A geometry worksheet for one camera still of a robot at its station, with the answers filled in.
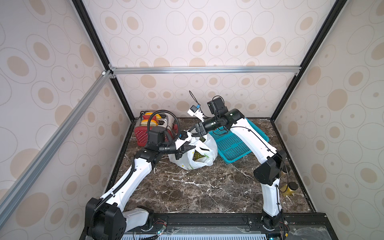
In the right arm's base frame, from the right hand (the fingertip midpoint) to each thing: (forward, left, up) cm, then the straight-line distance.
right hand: (185, 139), depth 70 cm
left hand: (-2, -5, -3) cm, 6 cm away
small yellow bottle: (-12, -55, -22) cm, 60 cm away
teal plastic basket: (+17, -27, -30) cm, 44 cm away
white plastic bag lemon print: (-3, -9, -8) cm, 12 cm away
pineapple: (-3, -5, -9) cm, 11 cm away
